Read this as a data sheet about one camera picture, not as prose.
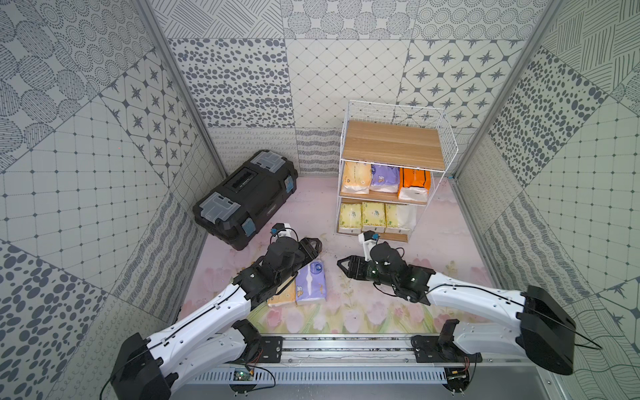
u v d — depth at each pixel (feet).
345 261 2.40
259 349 2.26
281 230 2.31
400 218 3.23
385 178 2.66
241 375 2.35
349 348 2.49
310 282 2.69
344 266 2.43
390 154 2.30
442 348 2.14
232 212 2.81
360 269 2.25
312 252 2.26
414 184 2.46
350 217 3.25
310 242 2.35
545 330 1.34
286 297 2.62
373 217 3.24
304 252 2.21
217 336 1.94
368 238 2.38
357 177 2.63
